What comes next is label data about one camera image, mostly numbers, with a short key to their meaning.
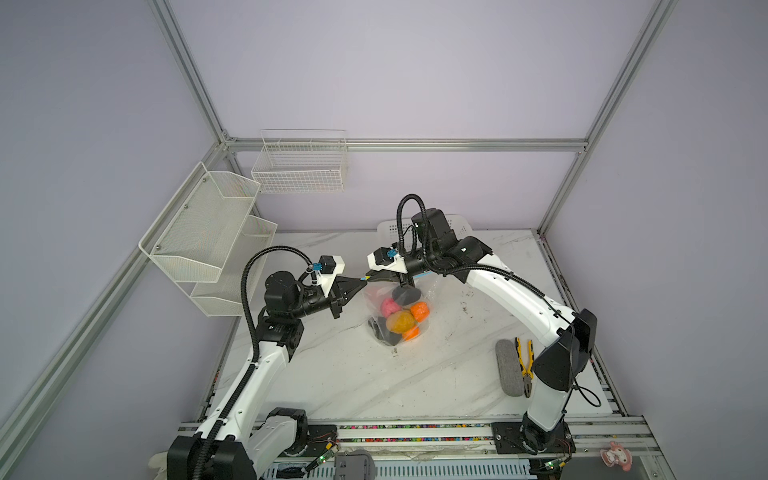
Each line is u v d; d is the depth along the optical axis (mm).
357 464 691
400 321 838
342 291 655
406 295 785
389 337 839
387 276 630
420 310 838
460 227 1110
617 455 697
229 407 429
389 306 881
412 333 863
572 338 452
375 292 838
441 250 582
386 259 561
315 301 626
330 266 599
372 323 905
